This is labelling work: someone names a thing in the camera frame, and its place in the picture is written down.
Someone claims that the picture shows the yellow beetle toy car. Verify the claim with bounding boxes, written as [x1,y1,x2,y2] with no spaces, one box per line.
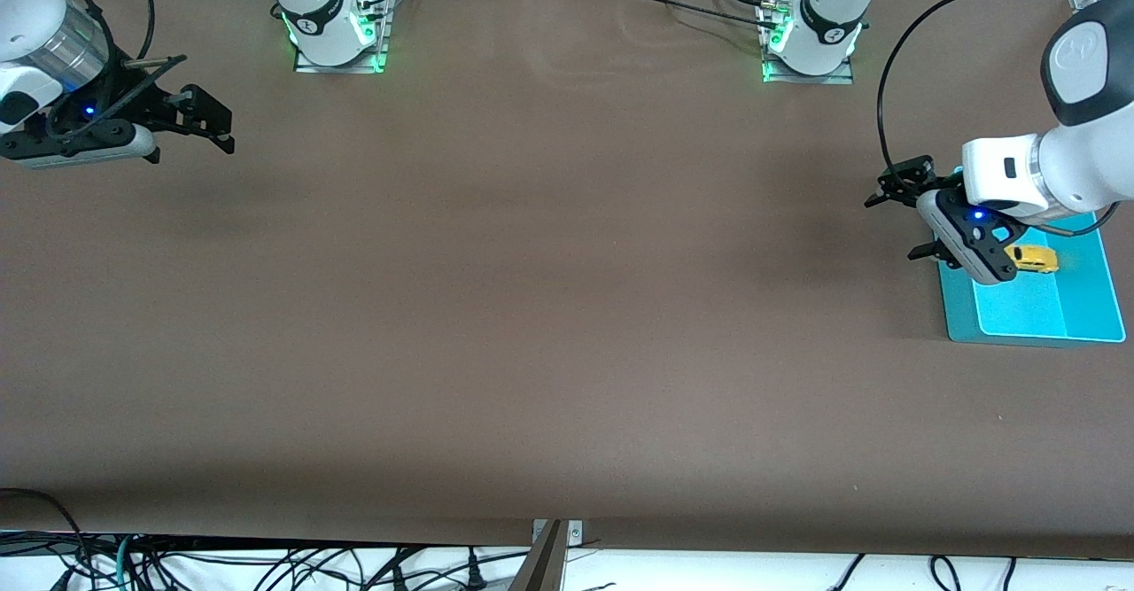
[1004,245,1060,276]

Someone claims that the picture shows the teal plastic tray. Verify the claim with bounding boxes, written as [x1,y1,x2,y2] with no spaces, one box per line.
[937,166,1127,346]

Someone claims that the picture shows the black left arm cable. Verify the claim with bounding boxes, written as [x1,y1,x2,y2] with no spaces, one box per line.
[875,0,1134,237]

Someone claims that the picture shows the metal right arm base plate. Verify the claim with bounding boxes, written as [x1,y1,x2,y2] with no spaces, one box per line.
[292,0,391,74]

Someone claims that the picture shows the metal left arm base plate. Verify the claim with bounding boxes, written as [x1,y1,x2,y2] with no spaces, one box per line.
[760,0,857,86]

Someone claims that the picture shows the long black table cable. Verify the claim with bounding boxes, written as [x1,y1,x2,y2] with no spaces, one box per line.
[611,0,781,34]

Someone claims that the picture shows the black looped floor cable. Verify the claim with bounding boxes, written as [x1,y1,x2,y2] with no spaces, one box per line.
[0,487,94,591]

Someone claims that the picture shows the silver table clamp bracket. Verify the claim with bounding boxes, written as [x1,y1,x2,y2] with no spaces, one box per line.
[532,520,584,546]

